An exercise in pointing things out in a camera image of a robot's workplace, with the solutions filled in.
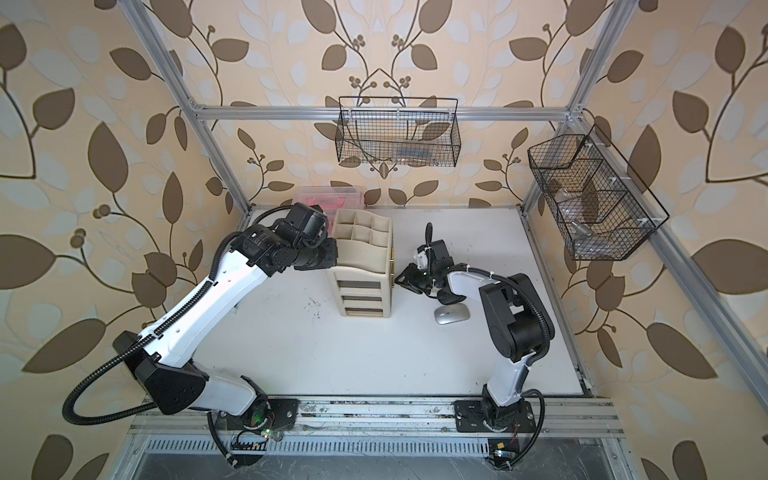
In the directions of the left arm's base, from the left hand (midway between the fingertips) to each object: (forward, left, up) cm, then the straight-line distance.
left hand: (333, 252), depth 74 cm
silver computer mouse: (-4, -33, -26) cm, 42 cm away
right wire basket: (+8, -67, +8) cm, 68 cm away
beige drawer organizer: (-5, -8, -2) cm, 10 cm away
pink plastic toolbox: (+38, +9, -17) cm, 43 cm away
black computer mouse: (+1, -33, -25) cm, 41 cm away
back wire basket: (+44, -16, +8) cm, 47 cm away
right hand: (+5, -16, -22) cm, 28 cm away
